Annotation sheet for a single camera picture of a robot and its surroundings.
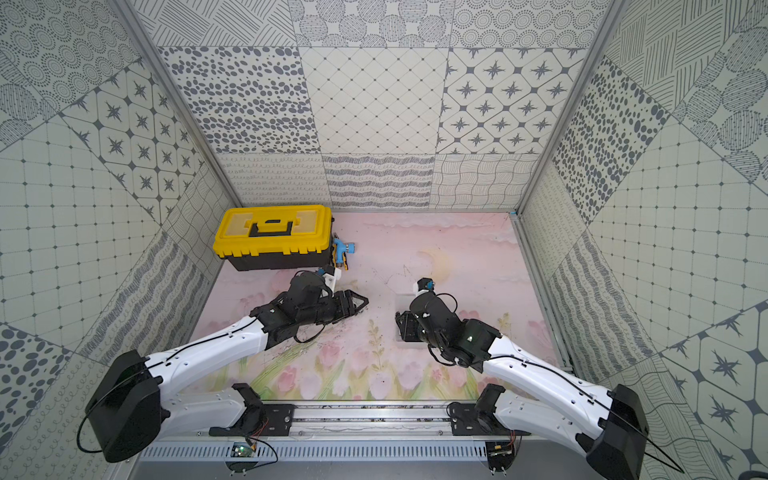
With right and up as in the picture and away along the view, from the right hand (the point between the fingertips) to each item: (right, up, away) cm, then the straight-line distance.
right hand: (404, 322), depth 76 cm
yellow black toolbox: (-40, +22, +15) cm, 48 cm away
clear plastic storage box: (0, +1, +16) cm, 16 cm away
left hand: (-10, +6, +2) cm, 12 cm away
